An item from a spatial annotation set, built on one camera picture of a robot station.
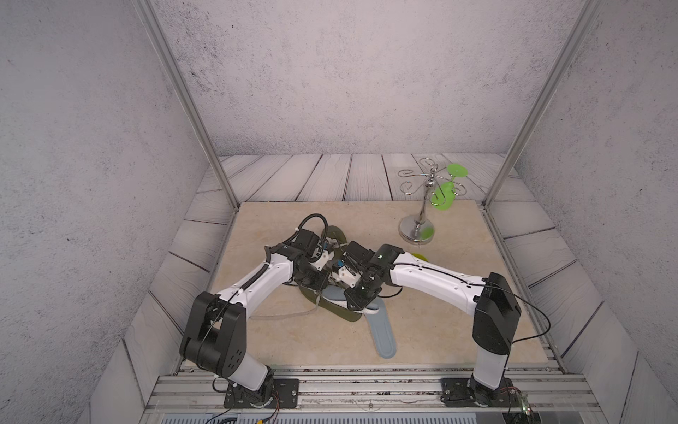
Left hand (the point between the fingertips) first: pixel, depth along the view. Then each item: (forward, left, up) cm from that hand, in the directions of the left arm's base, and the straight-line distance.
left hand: (329, 285), depth 86 cm
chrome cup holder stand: (+29, -37, -8) cm, 48 cm away
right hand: (-8, -7, +2) cm, 11 cm away
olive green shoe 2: (+22, -1, -4) cm, 23 cm away
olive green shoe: (-2, +5, -3) cm, 6 cm away
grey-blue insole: (-11, -16, -9) cm, 22 cm away
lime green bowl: (+15, -33, -7) cm, 37 cm away
